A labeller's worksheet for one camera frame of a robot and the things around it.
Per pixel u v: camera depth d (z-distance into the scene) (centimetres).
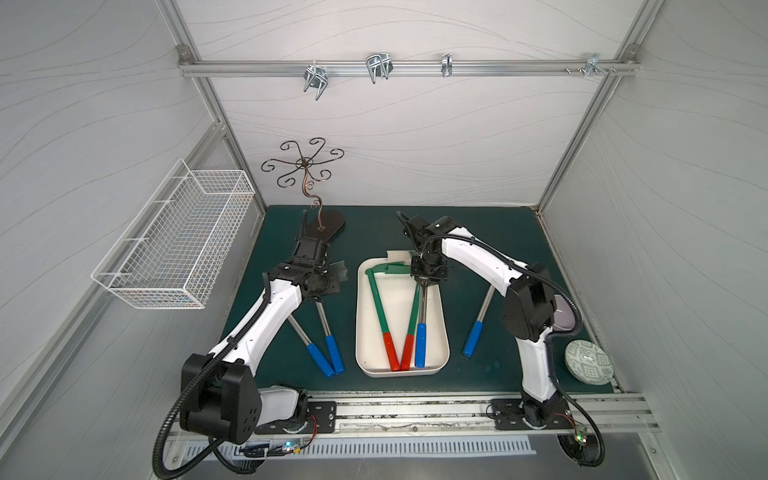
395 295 94
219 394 40
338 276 104
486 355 86
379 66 77
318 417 74
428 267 75
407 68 79
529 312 53
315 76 76
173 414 34
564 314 93
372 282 97
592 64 77
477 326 88
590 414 76
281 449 66
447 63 72
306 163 91
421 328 78
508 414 73
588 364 82
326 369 80
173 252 69
